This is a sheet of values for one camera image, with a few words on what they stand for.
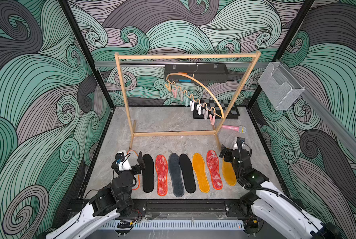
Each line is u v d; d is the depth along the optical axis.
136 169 0.63
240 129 1.01
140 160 0.64
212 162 0.90
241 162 0.58
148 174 0.85
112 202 0.52
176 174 0.85
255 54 0.60
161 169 0.86
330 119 0.59
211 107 0.70
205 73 0.90
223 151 0.74
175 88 0.84
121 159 0.57
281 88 0.76
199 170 0.87
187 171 0.86
